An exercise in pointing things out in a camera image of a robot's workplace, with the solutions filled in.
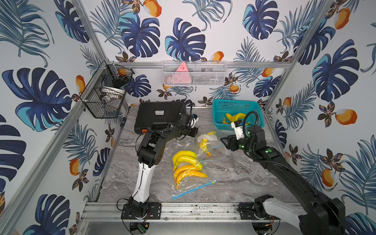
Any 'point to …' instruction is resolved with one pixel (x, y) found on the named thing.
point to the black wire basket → (103, 96)
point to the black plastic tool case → (157, 115)
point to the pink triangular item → (182, 75)
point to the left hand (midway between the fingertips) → (196, 129)
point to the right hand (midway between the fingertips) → (226, 136)
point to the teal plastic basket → (221, 107)
